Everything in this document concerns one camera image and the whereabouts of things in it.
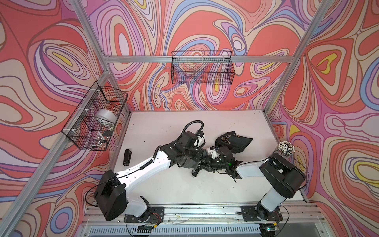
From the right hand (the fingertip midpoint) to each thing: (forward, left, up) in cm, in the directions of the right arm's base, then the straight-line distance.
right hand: (197, 167), depth 84 cm
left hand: (+3, -4, +11) cm, 13 cm away
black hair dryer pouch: (+16, -26, +1) cm, 30 cm away
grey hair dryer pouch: (+1, +5, +5) cm, 8 cm away
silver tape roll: (+17, +46, +28) cm, 56 cm away
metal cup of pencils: (+3, -47, +12) cm, 49 cm away
